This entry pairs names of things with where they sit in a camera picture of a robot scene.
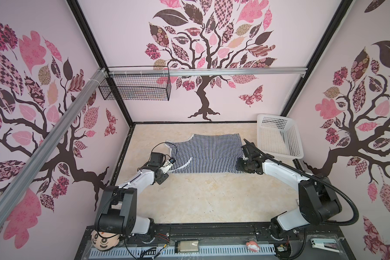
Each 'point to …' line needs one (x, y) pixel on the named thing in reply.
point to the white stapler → (325, 244)
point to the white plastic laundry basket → (279, 136)
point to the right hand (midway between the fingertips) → (238, 164)
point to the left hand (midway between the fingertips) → (158, 174)
